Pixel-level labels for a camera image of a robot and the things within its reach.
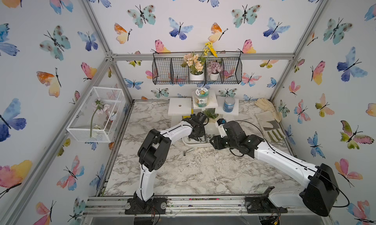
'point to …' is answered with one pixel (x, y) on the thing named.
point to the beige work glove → (267, 105)
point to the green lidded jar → (201, 97)
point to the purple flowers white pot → (213, 69)
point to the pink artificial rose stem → (99, 106)
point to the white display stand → (178, 107)
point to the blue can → (228, 104)
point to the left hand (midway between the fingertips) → (202, 132)
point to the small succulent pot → (212, 117)
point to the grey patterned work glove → (273, 129)
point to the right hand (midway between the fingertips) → (213, 139)
